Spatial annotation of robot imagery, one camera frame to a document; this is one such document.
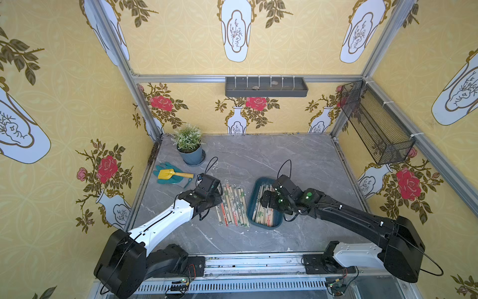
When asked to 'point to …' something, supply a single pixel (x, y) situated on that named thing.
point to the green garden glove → (173, 180)
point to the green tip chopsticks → (242, 208)
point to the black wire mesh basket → (382, 136)
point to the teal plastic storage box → (259, 217)
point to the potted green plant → (187, 140)
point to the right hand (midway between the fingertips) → (266, 206)
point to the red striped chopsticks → (224, 217)
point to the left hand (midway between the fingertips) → (219, 196)
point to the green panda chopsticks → (227, 204)
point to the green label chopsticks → (238, 205)
